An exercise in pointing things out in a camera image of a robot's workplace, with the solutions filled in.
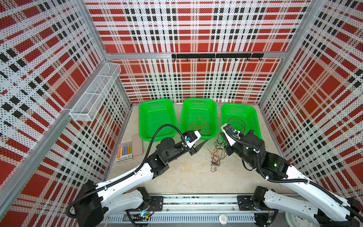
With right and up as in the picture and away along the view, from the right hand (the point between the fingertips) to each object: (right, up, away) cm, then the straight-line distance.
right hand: (224, 133), depth 67 cm
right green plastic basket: (+24, +8, +43) cm, 50 cm away
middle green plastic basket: (-8, +10, +47) cm, 49 cm away
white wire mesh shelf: (-85, +15, +26) cm, 90 cm away
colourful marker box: (-60, -15, +26) cm, 67 cm away
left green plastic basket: (-47, +10, +47) cm, 68 cm away
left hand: (-10, 0, 0) cm, 10 cm away
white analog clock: (+33, -42, -1) cm, 53 cm away
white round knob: (-1, -43, +2) cm, 43 cm away
